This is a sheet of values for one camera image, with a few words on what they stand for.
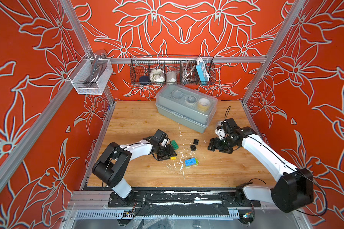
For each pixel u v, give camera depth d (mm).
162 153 774
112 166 452
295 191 395
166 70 1005
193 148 905
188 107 902
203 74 878
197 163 830
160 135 741
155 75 921
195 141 939
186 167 832
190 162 811
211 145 738
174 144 930
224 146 683
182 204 726
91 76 825
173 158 854
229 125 646
